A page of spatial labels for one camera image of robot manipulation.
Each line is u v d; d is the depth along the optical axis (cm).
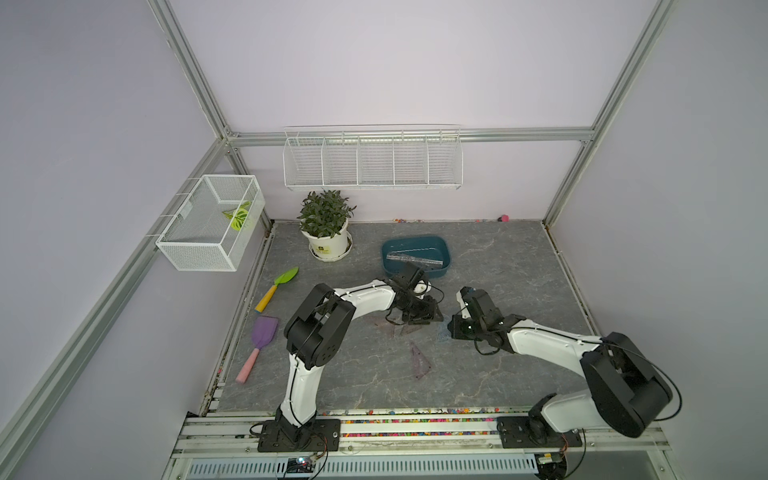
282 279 102
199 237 79
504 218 124
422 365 85
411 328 91
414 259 108
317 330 52
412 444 73
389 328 92
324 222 97
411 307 81
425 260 108
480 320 69
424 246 111
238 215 81
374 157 99
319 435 77
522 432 74
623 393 43
